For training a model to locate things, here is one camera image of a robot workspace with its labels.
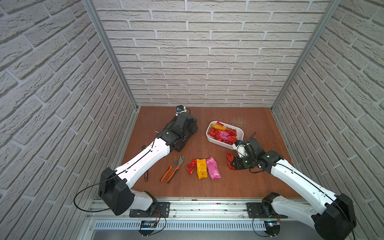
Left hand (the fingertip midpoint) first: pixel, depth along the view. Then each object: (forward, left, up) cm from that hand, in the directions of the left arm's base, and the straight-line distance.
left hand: (195, 119), depth 78 cm
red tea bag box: (-15, -19, -13) cm, 28 cm away
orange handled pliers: (-10, +8, -26) cm, 29 cm away
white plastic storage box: (+4, -31, -21) cm, 38 cm away
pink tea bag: (+5, -20, -22) cm, 30 cm away
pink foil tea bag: (-18, -11, -23) cm, 31 cm away
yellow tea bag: (+8, -17, -18) cm, 26 cm away
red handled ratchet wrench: (-19, +28, -26) cm, 43 cm away
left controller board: (-45, +23, -30) cm, 59 cm away
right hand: (-18, -21, -16) cm, 32 cm away
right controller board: (-46, -37, -26) cm, 65 cm away
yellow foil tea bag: (-18, -4, -24) cm, 30 cm away
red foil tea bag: (-16, +2, -25) cm, 30 cm away
